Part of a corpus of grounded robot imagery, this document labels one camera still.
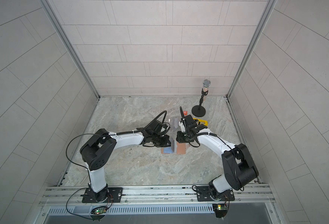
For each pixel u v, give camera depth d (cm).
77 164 48
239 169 42
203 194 71
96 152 47
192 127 67
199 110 106
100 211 64
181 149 87
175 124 93
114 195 71
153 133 72
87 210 69
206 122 99
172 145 87
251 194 72
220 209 68
